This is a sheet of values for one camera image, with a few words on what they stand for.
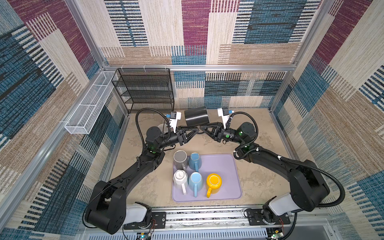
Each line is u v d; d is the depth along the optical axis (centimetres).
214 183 76
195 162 84
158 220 73
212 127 66
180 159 81
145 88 108
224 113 64
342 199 41
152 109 62
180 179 76
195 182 76
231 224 73
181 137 63
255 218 73
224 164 91
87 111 94
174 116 64
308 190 43
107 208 41
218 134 64
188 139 66
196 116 63
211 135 66
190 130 67
